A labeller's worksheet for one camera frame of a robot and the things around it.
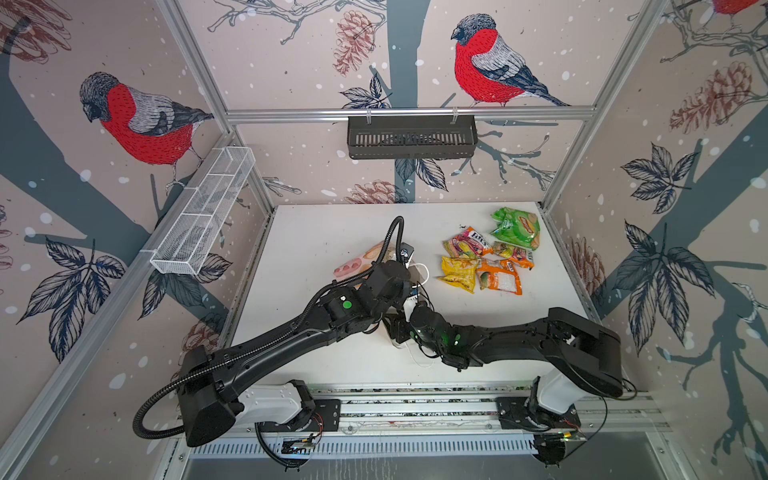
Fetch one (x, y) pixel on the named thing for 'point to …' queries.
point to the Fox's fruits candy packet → (468, 243)
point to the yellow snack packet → (459, 272)
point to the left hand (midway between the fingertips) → (400, 274)
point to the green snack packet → (517, 227)
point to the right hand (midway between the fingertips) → (385, 316)
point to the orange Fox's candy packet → (499, 275)
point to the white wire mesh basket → (188, 240)
